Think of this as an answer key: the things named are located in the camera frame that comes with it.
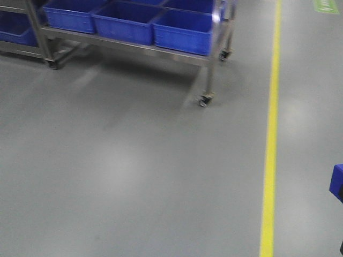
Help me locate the blue plastic box slanted corners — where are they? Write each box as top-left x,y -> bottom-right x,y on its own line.
329,163 -> 343,203

